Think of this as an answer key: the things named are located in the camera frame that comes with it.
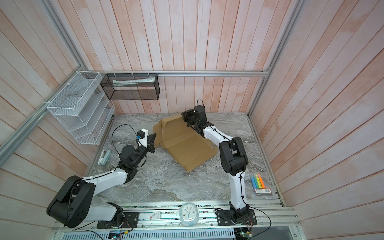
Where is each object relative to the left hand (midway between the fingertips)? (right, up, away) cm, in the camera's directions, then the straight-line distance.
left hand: (156, 135), depth 82 cm
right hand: (+12, +15, +11) cm, 22 cm away
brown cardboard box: (+17, -8, +18) cm, 26 cm away
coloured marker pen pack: (+59, -30, +1) cm, 66 cm away
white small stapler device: (-36, -14, +12) cm, 40 cm away
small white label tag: (+1, -41, -8) cm, 41 cm away
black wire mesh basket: (-22, +34, +22) cm, 46 cm away
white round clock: (+19, -39, -9) cm, 44 cm away
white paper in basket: (-23, +32, +8) cm, 40 cm away
